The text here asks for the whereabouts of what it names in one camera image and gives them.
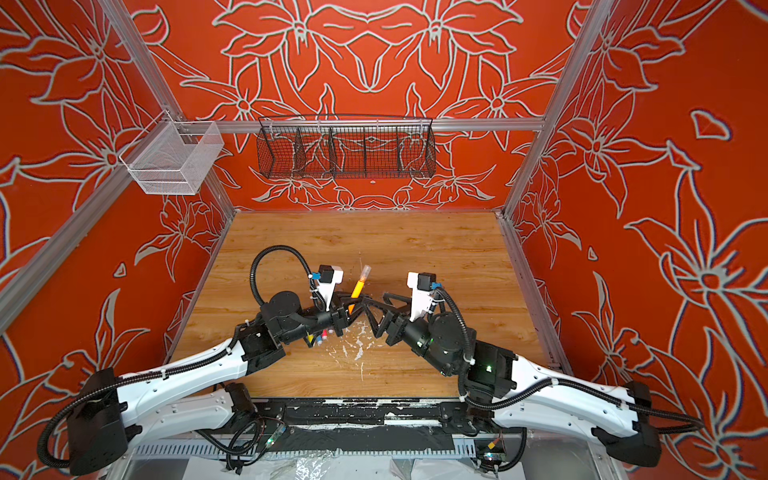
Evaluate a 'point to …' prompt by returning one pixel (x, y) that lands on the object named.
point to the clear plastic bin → (173, 157)
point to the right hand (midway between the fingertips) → (367, 302)
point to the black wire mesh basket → (345, 147)
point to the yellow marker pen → (310, 337)
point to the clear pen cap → (367, 269)
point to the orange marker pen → (356, 294)
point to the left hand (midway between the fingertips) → (369, 298)
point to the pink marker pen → (324, 334)
